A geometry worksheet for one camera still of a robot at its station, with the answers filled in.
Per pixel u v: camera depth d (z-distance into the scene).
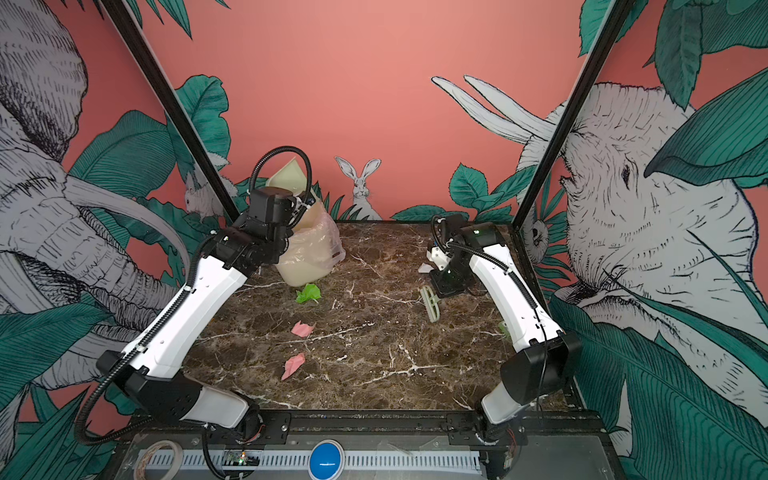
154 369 0.39
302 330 0.91
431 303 0.84
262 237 0.51
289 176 0.72
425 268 1.07
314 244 0.84
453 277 0.64
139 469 0.67
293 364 0.84
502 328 0.92
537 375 0.41
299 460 0.70
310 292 0.98
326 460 0.69
